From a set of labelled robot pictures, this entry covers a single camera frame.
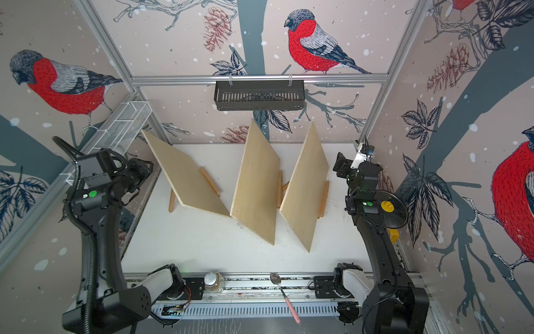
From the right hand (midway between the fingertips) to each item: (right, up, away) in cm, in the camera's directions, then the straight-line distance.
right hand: (349, 152), depth 77 cm
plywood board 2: (-17, -13, -1) cm, 21 cm away
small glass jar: (-48, -43, -11) cm, 65 cm away
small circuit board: (-64, -55, -7) cm, 84 cm away
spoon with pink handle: (-28, -48, 0) cm, 56 cm away
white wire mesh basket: (-93, +9, +7) cm, 93 cm away
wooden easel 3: (-6, -21, +15) cm, 26 cm away
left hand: (-70, -2, -7) cm, 70 cm away
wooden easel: (-74, -20, +13) cm, 77 cm away
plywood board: (-36, -18, +1) cm, 40 cm away
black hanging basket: (-36, +32, +30) cm, 57 cm away
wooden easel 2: (-26, -16, +18) cm, 35 cm away
